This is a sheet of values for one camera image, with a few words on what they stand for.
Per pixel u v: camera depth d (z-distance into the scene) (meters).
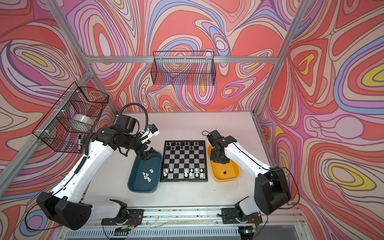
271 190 0.42
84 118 0.74
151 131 0.64
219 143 0.59
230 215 0.74
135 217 0.72
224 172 0.88
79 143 0.72
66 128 0.73
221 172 0.87
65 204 0.37
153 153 0.64
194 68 0.95
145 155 0.64
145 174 0.86
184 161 0.91
